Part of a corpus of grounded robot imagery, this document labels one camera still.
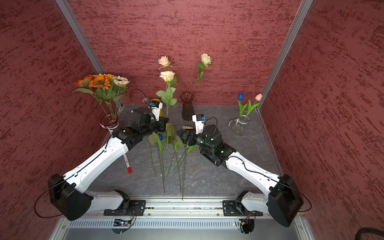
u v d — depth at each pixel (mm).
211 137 550
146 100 1002
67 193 378
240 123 945
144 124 571
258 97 861
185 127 1002
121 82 757
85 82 725
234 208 725
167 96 738
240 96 874
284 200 394
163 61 847
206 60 878
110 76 770
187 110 1061
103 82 710
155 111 668
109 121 893
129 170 870
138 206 743
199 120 654
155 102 655
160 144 965
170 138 1002
